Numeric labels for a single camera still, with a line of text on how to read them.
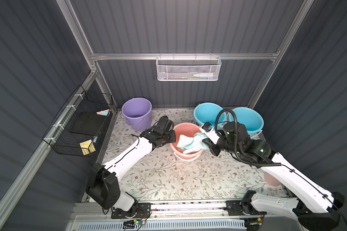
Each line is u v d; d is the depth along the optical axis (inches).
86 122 28.5
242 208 26.1
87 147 23.5
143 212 28.5
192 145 25.2
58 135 24.4
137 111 41.6
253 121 37.9
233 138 18.4
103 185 15.0
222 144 22.3
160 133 24.3
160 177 33.4
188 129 30.3
